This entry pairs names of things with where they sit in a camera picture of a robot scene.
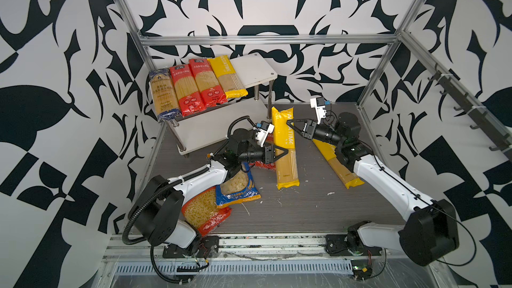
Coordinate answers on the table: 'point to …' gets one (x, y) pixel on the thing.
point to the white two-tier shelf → (208, 124)
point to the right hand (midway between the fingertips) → (289, 121)
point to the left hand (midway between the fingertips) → (286, 147)
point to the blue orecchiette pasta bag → (250, 193)
